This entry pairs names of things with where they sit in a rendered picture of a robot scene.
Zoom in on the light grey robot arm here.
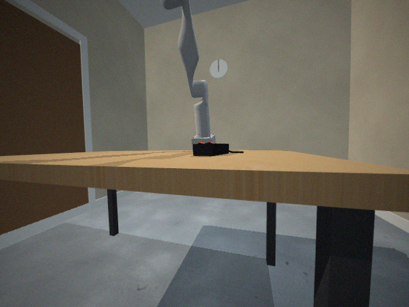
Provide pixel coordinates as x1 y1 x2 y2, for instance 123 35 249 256
160 0 211 138

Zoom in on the black power strip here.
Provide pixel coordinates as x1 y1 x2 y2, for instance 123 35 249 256
193 142 243 156

